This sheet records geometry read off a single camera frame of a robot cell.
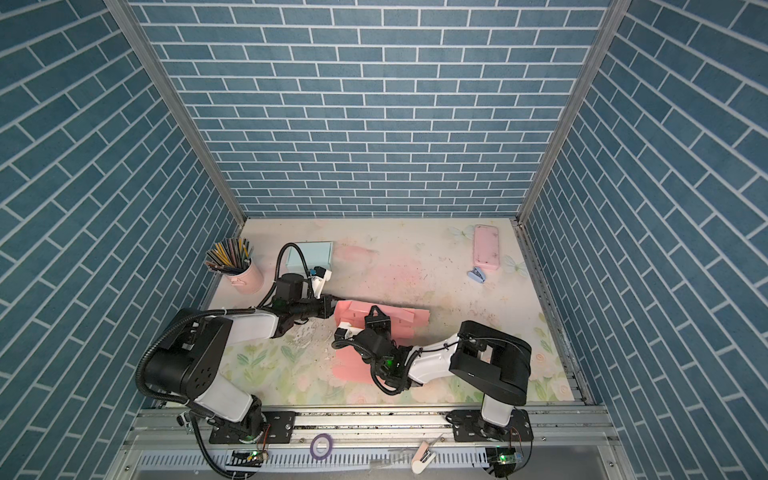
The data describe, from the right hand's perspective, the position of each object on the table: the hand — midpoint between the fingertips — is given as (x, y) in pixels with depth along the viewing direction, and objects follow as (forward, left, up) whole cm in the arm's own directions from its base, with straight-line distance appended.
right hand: (375, 303), depth 85 cm
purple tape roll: (-33, +7, -10) cm, 35 cm away
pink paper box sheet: (-12, +8, -16) cm, 21 cm away
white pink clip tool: (-34, -15, -9) cm, 38 cm away
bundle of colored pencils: (+12, +48, +2) cm, 50 cm away
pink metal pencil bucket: (+7, +42, -4) cm, 43 cm away
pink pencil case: (+34, -37, -12) cm, 52 cm away
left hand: (+2, +10, -5) cm, 12 cm away
